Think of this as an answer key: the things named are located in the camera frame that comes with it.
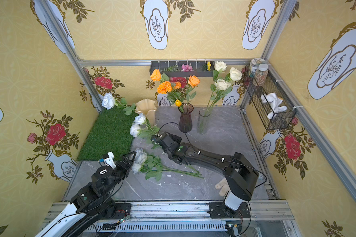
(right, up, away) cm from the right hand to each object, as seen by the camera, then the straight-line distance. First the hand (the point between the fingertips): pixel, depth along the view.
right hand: (176, 133), depth 86 cm
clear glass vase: (+17, +7, +12) cm, 22 cm away
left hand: (-23, -10, -11) cm, 27 cm away
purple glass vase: (+6, +7, +15) cm, 17 cm away
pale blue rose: (-15, -18, +2) cm, 24 cm away
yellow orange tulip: (+1, +18, -5) cm, 18 cm away
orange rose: (+1, +28, 0) cm, 28 cm away
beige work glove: (+27, -28, -4) cm, 39 cm away
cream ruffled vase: (-19, +16, +13) cm, 28 cm away
